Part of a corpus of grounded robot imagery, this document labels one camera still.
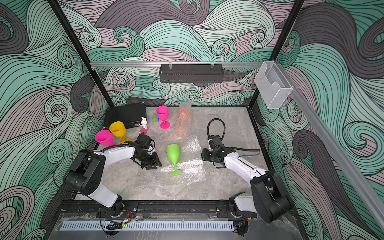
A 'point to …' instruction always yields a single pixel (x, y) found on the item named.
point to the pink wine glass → (163, 112)
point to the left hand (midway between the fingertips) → (160, 164)
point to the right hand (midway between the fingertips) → (203, 155)
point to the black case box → (130, 114)
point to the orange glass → (183, 122)
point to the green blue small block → (155, 117)
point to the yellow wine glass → (118, 128)
